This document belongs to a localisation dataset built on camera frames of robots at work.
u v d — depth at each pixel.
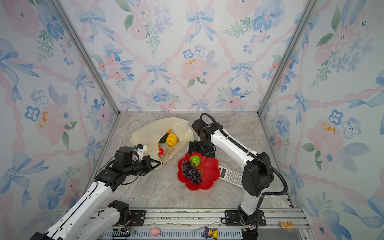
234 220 0.73
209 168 0.90
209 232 0.68
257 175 0.45
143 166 0.67
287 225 0.72
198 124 0.69
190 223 0.73
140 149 0.73
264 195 0.51
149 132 0.91
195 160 0.88
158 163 0.75
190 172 0.86
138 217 0.74
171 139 0.97
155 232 0.69
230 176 0.86
